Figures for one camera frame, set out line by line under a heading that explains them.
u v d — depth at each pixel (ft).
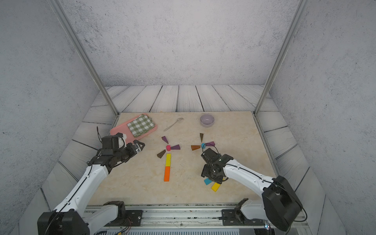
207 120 3.68
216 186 2.70
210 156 2.17
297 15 2.40
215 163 2.01
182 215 2.45
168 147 3.24
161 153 3.15
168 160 3.08
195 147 3.25
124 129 3.72
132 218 2.38
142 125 3.67
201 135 3.43
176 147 3.25
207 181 2.84
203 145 3.24
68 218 1.27
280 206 1.34
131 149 2.38
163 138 3.42
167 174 2.92
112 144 2.08
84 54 2.85
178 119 3.79
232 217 2.43
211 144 3.28
